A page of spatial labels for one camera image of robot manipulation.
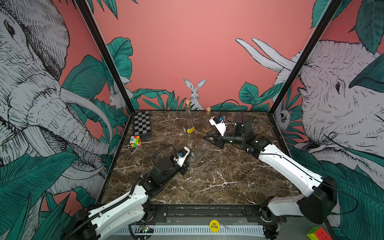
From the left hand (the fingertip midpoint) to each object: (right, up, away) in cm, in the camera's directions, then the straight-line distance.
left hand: (190, 152), depth 76 cm
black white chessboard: (-38, +17, +32) cm, 52 cm away
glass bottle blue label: (+5, -4, +20) cm, 21 cm away
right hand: (+8, +10, -6) cm, 14 cm away
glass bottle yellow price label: (-2, +12, +20) cm, 23 cm away
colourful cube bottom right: (+58, -35, -10) cm, 69 cm away
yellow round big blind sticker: (+12, -35, -6) cm, 37 cm away
